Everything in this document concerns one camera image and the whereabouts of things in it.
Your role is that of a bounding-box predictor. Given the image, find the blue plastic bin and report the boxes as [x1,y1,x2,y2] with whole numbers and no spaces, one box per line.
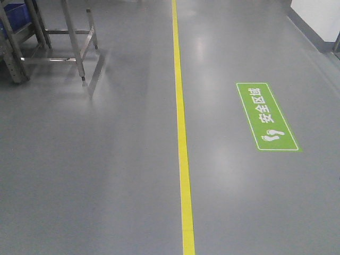
[0,4,33,30]

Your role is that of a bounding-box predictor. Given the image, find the steel rack perforated posts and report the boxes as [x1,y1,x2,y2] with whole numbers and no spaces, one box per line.
[0,0,53,83]

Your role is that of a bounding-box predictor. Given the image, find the steel frame leg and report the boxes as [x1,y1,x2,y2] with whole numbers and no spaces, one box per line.
[333,33,340,61]

